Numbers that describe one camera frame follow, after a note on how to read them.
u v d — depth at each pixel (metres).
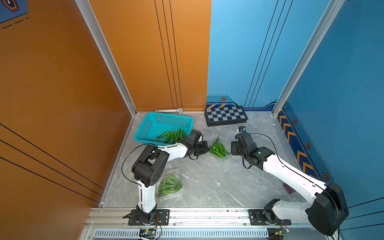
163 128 1.09
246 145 0.61
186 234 0.70
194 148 0.77
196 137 0.78
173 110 1.23
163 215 0.74
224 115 1.14
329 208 0.40
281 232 0.70
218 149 0.95
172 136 1.03
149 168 0.51
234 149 0.74
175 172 0.90
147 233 0.72
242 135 0.64
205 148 0.84
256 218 0.72
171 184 0.79
